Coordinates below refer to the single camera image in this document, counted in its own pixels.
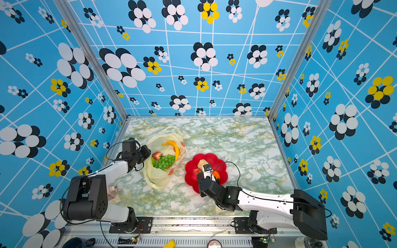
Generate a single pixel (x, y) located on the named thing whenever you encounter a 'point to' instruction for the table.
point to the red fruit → (195, 172)
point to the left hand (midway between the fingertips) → (152, 148)
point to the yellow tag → (171, 244)
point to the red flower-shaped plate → (217, 165)
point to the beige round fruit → (201, 163)
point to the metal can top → (214, 243)
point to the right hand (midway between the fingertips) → (202, 180)
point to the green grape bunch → (164, 162)
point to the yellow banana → (174, 144)
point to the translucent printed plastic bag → (168, 151)
